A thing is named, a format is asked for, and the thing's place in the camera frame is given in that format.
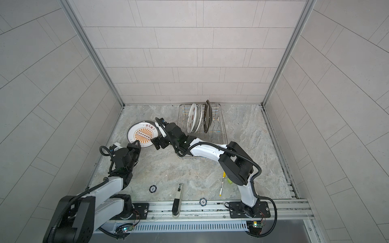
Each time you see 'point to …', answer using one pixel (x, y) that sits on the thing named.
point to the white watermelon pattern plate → (193, 118)
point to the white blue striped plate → (199, 117)
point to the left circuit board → (122, 231)
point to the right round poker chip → (203, 202)
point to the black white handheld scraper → (177, 203)
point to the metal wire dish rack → (217, 133)
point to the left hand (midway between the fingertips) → (143, 137)
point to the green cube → (229, 181)
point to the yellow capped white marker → (224, 176)
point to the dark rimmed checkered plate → (207, 116)
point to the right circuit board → (255, 227)
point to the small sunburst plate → (144, 131)
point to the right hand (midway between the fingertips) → (156, 137)
